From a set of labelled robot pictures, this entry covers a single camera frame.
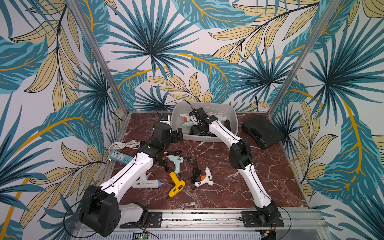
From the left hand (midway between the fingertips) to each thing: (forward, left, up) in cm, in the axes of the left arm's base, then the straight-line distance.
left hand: (173, 131), depth 81 cm
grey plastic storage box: (+11, -11, -1) cm, 16 cm away
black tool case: (+15, -60, -17) cm, 64 cm away
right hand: (+17, -13, -17) cm, 27 cm away
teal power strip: (-6, +35, -19) cm, 41 cm away
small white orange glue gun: (-19, -19, -20) cm, 34 cm away
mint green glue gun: (-7, -1, -20) cm, 21 cm away
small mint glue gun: (+17, -8, -14) cm, 24 cm away
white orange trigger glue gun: (+26, -6, -17) cm, 32 cm away
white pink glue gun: (+28, -31, -18) cm, 46 cm away
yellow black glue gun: (-23, -3, -19) cm, 30 cm away
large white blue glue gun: (-22, +16, -18) cm, 33 cm away
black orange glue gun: (+20, -35, -17) cm, 44 cm away
